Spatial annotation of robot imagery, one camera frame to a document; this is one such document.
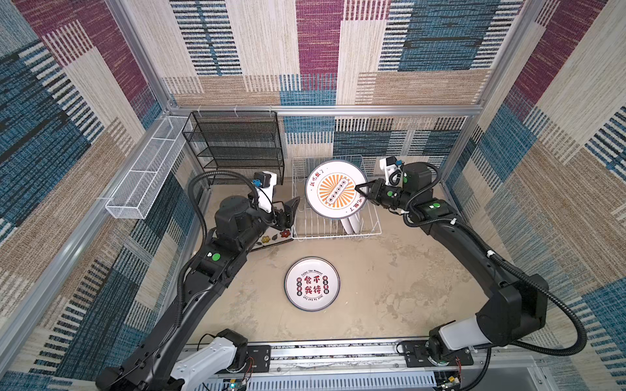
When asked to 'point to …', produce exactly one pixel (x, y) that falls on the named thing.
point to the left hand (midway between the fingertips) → (287, 193)
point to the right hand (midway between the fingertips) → (358, 191)
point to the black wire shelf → (249, 142)
